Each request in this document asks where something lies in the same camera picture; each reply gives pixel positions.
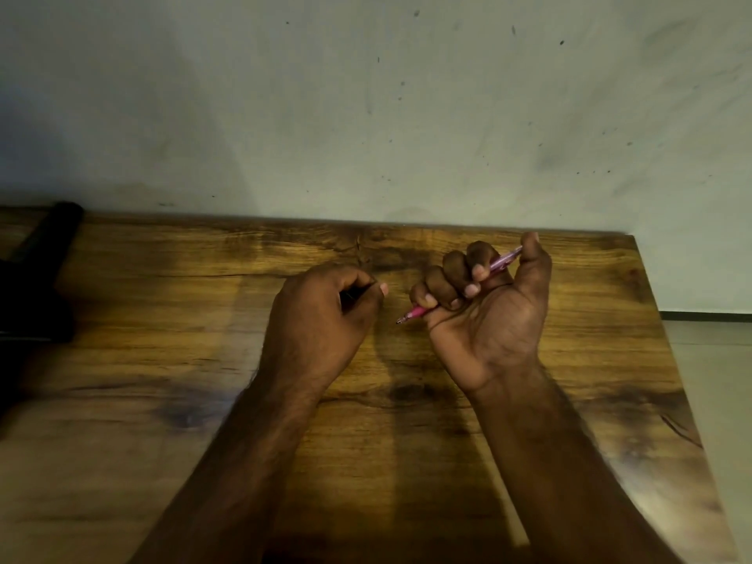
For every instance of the person's left forearm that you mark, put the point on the person's left forearm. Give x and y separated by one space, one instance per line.
223 481

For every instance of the person's left hand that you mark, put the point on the person's left hand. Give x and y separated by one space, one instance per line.
317 328

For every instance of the dark skirting board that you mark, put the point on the dark skirting board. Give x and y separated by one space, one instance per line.
705 316

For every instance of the person's right hand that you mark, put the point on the person's right hand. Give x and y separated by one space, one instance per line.
493 334

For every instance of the pink mechanical pencil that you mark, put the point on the pink mechanical pencil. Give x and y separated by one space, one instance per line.
414 314

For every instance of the black stand base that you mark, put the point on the black stand base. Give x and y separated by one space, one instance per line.
35 287

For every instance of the person's right forearm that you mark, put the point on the person's right forearm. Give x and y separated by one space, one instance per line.
570 481

